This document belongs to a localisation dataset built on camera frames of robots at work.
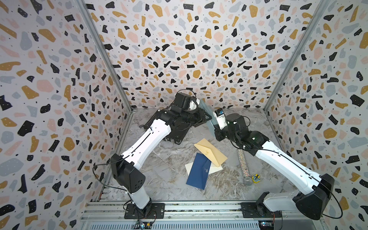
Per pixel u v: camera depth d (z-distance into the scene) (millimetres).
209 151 923
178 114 551
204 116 672
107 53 877
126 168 416
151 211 727
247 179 809
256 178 840
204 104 1250
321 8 716
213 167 894
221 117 637
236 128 547
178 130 616
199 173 853
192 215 731
